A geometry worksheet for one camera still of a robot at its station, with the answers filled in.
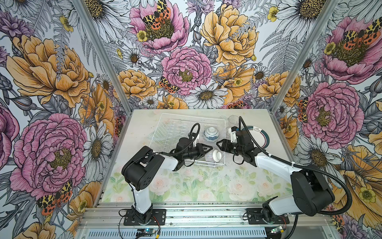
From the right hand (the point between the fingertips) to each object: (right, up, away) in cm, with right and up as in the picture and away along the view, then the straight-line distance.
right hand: (219, 148), depth 88 cm
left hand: (-4, -2, -1) cm, 5 cm away
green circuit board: (-38, -37, -17) cm, 55 cm away
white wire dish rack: (-32, +11, +20) cm, 39 cm away
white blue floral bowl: (-4, +8, +11) cm, 14 cm away
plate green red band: (+30, +5, +15) cm, 34 cm away
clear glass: (+4, +9, -3) cm, 11 cm away
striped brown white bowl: (-2, -4, -4) cm, 6 cm away
